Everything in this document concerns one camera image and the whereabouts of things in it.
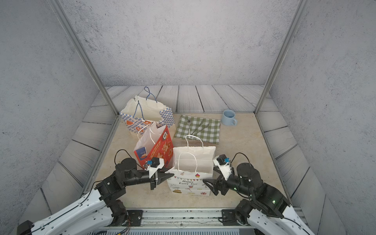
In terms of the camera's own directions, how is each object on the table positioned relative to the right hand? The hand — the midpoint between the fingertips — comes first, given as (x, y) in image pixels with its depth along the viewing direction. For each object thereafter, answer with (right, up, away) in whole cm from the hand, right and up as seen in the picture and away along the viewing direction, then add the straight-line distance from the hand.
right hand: (210, 175), depth 64 cm
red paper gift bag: (-24, +9, +18) cm, 31 cm away
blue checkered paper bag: (-37, +28, +19) cm, 51 cm away
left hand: (-16, 0, +1) cm, 16 cm away
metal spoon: (-10, +24, +50) cm, 57 cm away
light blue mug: (+19, +26, +46) cm, 56 cm away
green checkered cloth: (0, +18, +46) cm, 49 cm away
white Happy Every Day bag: (-8, -1, +20) cm, 22 cm away
